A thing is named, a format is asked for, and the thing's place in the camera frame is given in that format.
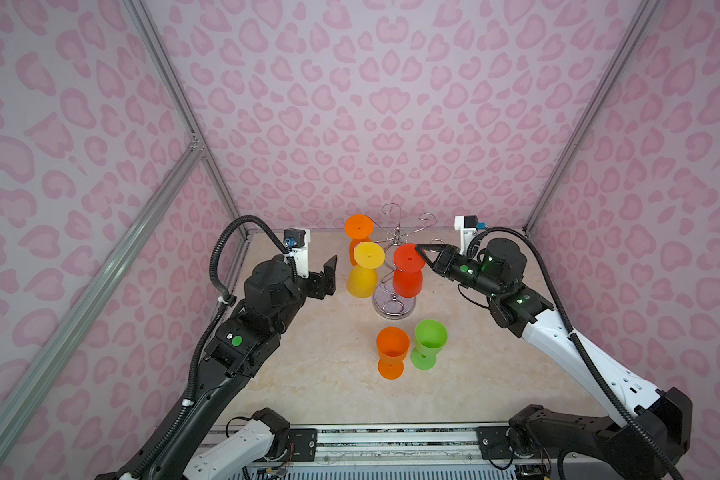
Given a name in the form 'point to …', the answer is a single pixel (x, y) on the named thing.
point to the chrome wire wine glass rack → (385, 304)
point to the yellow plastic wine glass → (362, 277)
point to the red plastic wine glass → (408, 271)
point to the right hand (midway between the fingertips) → (418, 247)
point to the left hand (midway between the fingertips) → (318, 249)
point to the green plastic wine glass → (430, 338)
